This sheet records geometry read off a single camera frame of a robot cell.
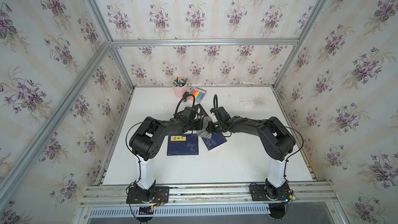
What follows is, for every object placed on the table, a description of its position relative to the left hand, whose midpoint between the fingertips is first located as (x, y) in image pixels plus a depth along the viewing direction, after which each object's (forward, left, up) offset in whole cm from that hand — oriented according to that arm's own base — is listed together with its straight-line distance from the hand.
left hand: (204, 126), depth 98 cm
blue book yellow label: (-13, +14, 0) cm, 19 cm away
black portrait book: (+9, 0, +1) cm, 9 cm away
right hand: (-3, -3, 0) cm, 4 cm away
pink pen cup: (+27, +18, +5) cm, 32 cm away
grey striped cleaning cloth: (-7, +1, +4) cm, 8 cm away
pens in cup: (+29, +17, +11) cm, 35 cm away
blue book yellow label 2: (-10, -8, +1) cm, 12 cm away
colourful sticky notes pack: (+27, +3, +1) cm, 27 cm away
